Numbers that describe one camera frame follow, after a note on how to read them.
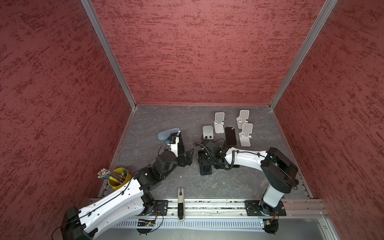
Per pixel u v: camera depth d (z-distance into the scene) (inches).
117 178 28.9
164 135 41.8
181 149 35.1
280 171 19.1
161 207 29.3
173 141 25.3
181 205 28.0
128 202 19.1
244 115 40.6
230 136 40.9
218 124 41.2
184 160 26.0
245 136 38.3
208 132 37.5
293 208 30.0
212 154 27.0
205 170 33.7
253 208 29.1
